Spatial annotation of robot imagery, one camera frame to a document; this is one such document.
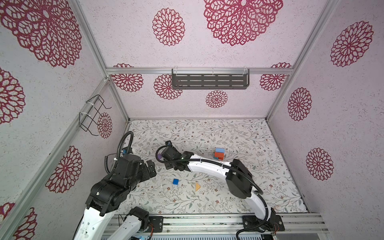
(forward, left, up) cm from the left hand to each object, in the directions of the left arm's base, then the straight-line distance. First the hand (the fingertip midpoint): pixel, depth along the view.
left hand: (145, 170), depth 67 cm
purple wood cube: (+7, -5, 0) cm, 9 cm away
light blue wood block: (+27, -41, -26) cm, 56 cm away
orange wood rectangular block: (+21, -40, -23) cm, 51 cm away
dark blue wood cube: (+4, -11, -24) cm, 27 cm away
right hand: (+15, -6, -15) cm, 22 cm away
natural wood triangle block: (+1, -24, -23) cm, 33 cm away
